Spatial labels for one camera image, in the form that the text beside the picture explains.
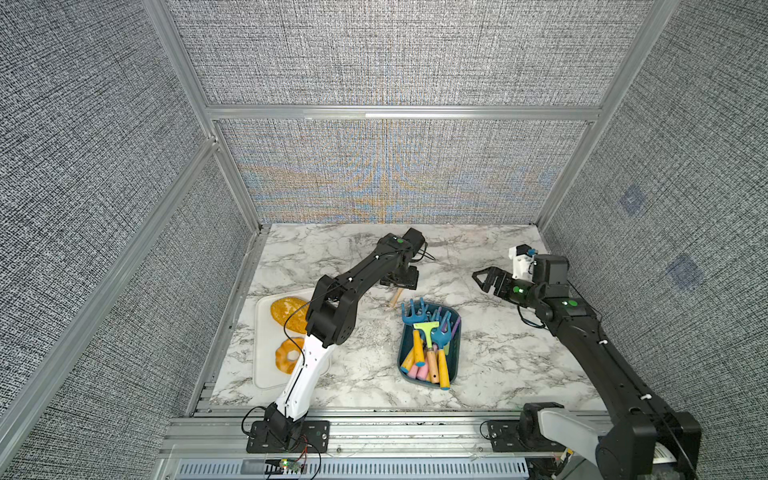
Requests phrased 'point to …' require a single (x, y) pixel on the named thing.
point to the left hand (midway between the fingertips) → (408, 282)
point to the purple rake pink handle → (456, 325)
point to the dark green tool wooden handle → (431, 354)
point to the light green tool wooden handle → (396, 297)
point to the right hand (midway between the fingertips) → (486, 271)
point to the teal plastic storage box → (406, 348)
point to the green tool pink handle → (419, 372)
